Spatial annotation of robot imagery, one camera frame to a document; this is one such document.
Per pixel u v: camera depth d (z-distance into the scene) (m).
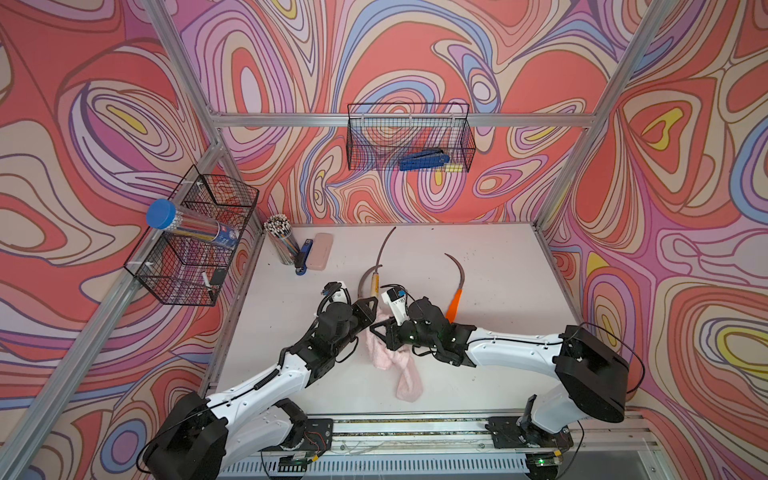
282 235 0.97
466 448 0.72
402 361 0.72
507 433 0.74
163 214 0.62
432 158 0.91
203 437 0.40
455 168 0.84
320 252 1.08
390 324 0.71
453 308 0.96
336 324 0.60
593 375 0.43
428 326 0.61
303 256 1.07
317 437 0.72
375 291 0.82
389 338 0.73
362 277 1.03
